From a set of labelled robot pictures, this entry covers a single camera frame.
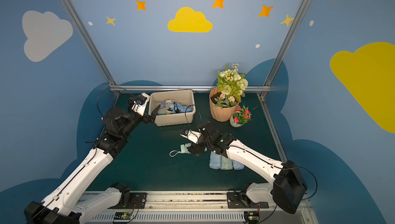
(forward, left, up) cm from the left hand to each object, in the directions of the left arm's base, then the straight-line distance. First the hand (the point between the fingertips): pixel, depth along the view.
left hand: (148, 98), depth 70 cm
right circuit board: (-42, -50, -38) cm, 76 cm away
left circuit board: (-43, +12, -37) cm, 58 cm away
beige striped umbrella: (+22, -2, -26) cm, 34 cm away
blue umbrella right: (-19, -45, -32) cm, 58 cm away
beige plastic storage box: (+27, -13, -28) cm, 41 cm away
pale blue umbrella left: (-17, -34, -33) cm, 50 cm away
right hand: (-8, -21, -20) cm, 31 cm away
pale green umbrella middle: (-18, -39, -33) cm, 54 cm away
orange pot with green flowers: (+18, -39, -18) cm, 47 cm away
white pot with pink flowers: (+7, -48, -24) cm, 54 cm away
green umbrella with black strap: (-10, -15, -34) cm, 39 cm away
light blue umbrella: (+14, -9, -24) cm, 29 cm away
